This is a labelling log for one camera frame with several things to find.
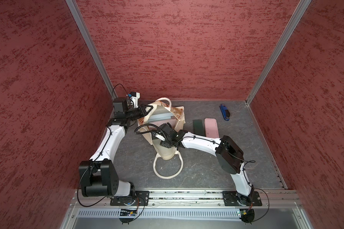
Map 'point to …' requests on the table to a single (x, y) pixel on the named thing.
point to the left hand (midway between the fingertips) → (152, 109)
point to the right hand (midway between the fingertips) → (167, 137)
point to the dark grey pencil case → (161, 116)
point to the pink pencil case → (211, 129)
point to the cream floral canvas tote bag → (160, 112)
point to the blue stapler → (225, 112)
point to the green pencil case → (198, 128)
